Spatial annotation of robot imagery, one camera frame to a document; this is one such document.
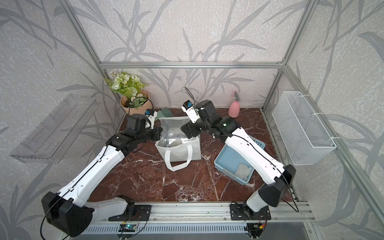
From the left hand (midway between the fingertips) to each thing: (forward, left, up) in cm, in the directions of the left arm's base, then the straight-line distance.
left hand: (163, 128), depth 77 cm
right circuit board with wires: (-41, -47, -26) cm, 67 cm away
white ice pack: (+5, -5, -21) cm, 23 cm away
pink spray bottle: (+30, -45, -15) cm, 56 cm away
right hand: (-1, -14, +7) cm, 16 cm away
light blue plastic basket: (-11, -39, -22) cm, 46 cm away
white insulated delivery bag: (-9, -8, -14) cm, 18 cm away
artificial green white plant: (+31, +26, +4) cm, 41 cm away
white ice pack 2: (-15, -44, -21) cm, 51 cm away
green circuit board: (-40, +15, -25) cm, 50 cm away
